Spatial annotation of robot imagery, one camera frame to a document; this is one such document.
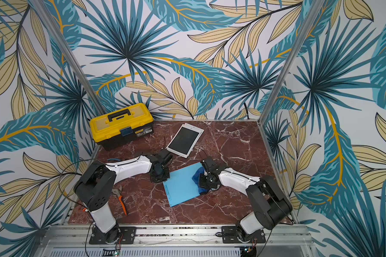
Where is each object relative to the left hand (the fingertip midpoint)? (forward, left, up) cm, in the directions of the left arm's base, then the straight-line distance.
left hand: (164, 182), depth 90 cm
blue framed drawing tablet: (-2, -9, -1) cm, 10 cm away
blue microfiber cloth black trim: (-6, -21, +4) cm, 22 cm away
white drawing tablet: (+31, -10, 0) cm, 32 cm away
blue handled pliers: (+14, +33, 0) cm, 36 cm away
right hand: (-1, -20, +1) cm, 20 cm away
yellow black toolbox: (+27, +27, +17) cm, 42 cm away
